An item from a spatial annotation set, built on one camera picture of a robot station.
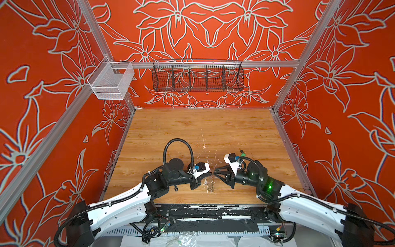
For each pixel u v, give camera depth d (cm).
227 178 65
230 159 62
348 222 41
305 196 50
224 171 68
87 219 41
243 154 94
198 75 97
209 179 67
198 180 60
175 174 54
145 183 53
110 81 94
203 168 56
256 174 57
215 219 73
